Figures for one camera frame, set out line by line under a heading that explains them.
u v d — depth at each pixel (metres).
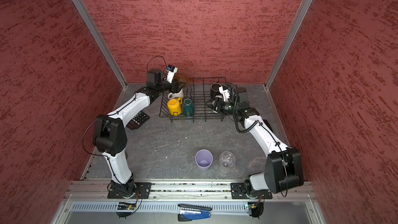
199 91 1.16
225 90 0.74
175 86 0.81
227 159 0.83
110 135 0.50
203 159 0.83
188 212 0.67
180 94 1.03
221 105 0.71
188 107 0.93
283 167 0.42
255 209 0.70
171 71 0.78
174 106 0.94
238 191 0.73
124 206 0.73
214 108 0.71
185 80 0.89
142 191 0.75
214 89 1.03
